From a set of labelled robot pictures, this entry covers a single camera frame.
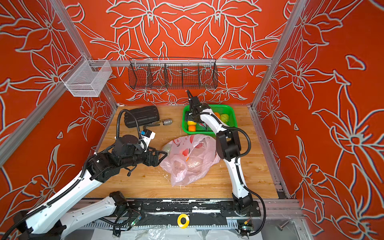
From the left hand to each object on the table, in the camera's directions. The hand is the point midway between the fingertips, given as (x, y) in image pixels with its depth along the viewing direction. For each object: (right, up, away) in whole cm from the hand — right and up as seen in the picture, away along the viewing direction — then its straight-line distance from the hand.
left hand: (161, 150), depth 68 cm
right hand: (+15, +17, +33) cm, 40 cm away
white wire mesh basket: (-52, +41, +24) cm, 70 cm away
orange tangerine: (+14, +9, +30) cm, 35 cm away
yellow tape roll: (+11, -35, +1) cm, 37 cm away
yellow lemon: (+13, +12, +33) cm, 38 cm away
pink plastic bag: (+12, -6, +11) cm, 17 cm away
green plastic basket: (+22, +8, +35) cm, 42 cm away
